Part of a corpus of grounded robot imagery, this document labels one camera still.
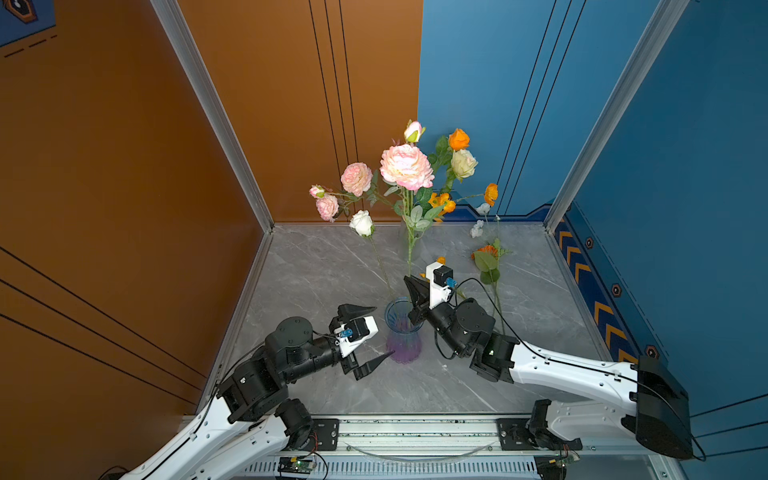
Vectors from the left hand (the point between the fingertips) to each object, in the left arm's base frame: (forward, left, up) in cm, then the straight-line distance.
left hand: (381, 324), depth 61 cm
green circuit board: (-21, +21, -31) cm, 43 cm away
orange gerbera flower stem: (+38, -35, -25) cm, 58 cm away
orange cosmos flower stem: (+38, -20, -26) cm, 50 cm away
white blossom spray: (+54, -35, -26) cm, 69 cm away
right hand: (+11, -5, +1) cm, 12 cm away
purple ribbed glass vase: (+6, -5, -21) cm, 22 cm away
